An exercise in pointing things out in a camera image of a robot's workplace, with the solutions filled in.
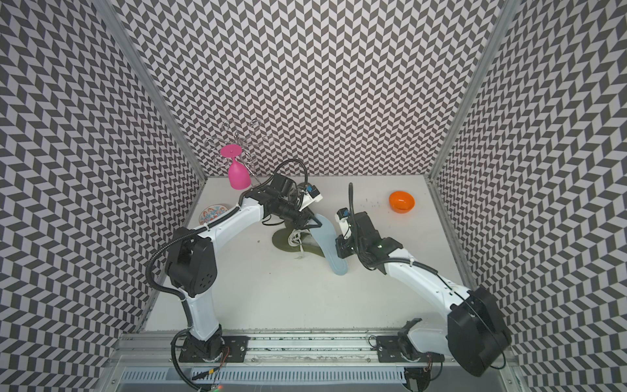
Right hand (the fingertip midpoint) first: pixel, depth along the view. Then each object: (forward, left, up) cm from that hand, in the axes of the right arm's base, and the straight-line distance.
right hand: (338, 244), depth 83 cm
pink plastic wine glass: (+25, +37, +10) cm, 46 cm away
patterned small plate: (+20, +53, -8) cm, 58 cm away
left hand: (+6, +7, +3) cm, 10 cm away
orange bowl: (+26, -29, -10) cm, 41 cm away
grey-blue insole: (+3, +4, +2) cm, 5 cm away
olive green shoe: (+4, +15, -4) cm, 16 cm away
